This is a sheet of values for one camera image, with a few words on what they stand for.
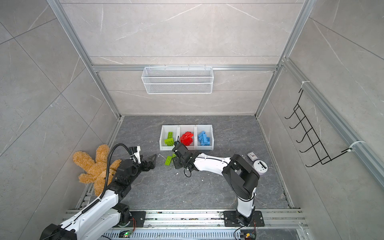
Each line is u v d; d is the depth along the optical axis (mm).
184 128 1064
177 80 1000
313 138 684
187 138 971
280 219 748
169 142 1009
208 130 1074
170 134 1070
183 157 683
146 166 736
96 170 815
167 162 929
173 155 954
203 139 953
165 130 1045
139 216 736
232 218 731
